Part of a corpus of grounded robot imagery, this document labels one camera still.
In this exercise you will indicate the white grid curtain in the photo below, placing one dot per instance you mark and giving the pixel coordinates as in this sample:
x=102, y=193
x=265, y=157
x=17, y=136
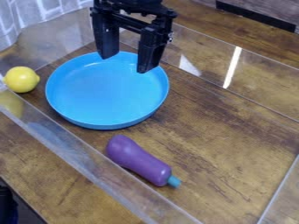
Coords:
x=21, y=13

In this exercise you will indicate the blue round plastic tray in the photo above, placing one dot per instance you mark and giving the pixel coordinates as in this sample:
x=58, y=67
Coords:
x=101, y=94

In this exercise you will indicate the yellow lemon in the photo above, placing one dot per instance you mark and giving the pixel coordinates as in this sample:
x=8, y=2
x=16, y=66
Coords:
x=21, y=79

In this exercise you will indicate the clear acrylic enclosure wall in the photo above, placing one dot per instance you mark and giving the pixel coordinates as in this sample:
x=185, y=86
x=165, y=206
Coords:
x=225, y=131

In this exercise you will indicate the purple toy eggplant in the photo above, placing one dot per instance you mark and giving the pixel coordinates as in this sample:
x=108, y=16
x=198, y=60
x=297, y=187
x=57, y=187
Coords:
x=126, y=154

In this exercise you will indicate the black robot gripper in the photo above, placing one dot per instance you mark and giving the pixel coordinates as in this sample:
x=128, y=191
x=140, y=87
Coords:
x=110, y=14

